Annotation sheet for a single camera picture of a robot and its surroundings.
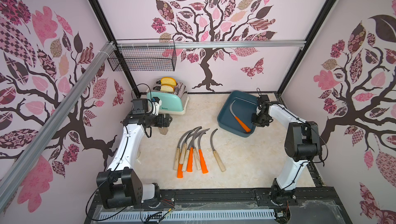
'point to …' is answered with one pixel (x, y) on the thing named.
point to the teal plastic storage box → (235, 114)
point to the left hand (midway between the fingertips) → (163, 121)
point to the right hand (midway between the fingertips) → (255, 122)
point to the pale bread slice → (167, 88)
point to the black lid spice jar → (163, 130)
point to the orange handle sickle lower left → (180, 170)
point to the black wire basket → (144, 60)
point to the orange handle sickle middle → (189, 166)
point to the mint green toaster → (172, 102)
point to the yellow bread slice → (168, 80)
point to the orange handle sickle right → (204, 168)
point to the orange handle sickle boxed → (248, 130)
